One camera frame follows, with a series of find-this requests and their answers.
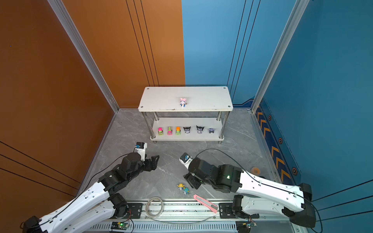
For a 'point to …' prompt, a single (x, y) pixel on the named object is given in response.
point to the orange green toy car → (178, 130)
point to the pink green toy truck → (160, 131)
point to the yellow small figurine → (181, 186)
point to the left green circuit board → (120, 225)
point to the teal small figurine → (186, 191)
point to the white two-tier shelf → (186, 113)
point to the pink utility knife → (212, 207)
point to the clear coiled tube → (160, 217)
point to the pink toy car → (169, 131)
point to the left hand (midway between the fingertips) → (154, 154)
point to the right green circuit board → (245, 226)
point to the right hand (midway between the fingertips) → (188, 172)
